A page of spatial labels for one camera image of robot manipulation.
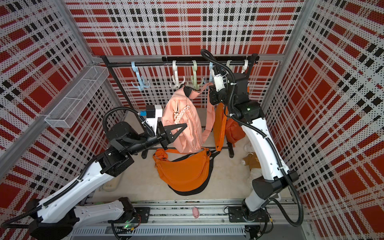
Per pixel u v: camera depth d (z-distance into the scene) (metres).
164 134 0.45
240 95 0.46
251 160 0.86
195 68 0.61
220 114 0.85
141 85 0.68
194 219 0.73
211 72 0.54
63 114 0.68
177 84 0.69
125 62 0.93
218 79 0.55
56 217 0.39
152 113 0.43
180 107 0.48
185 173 0.82
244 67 0.61
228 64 1.48
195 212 0.74
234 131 0.84
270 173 0.40
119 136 0.39
